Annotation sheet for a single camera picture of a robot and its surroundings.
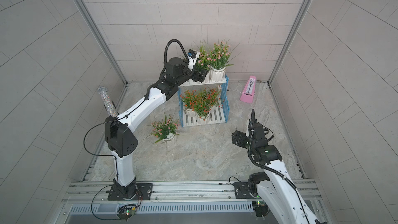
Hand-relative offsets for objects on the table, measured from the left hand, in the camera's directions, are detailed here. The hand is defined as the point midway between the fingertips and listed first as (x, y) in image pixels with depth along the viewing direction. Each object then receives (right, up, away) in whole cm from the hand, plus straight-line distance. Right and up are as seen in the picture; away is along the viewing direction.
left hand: (205, 63), depth 78 cm
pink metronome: (+28, -15, +24) cm, 40 cm away
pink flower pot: (-20, -33, +1) cm, 39 cm away
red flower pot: (-10, -19, +10) cm, 23 cm away
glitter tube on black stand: (-48, -21, -1) cm, 53 cm away
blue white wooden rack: (+9, -29, +18) cm, 35 cm away
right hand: (+17, -37, +2) cm, 41 cm away
